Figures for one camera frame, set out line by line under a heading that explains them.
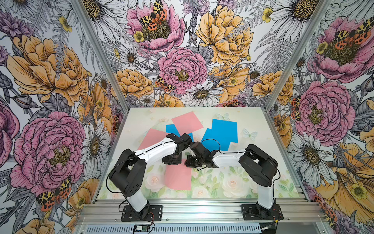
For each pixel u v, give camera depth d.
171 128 1.12
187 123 1.16
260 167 0.51
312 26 0.78
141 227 0.70
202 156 0.74
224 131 1.09
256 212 0.68
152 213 0.73
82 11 0.72
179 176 0.86
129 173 0.45
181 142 0.64
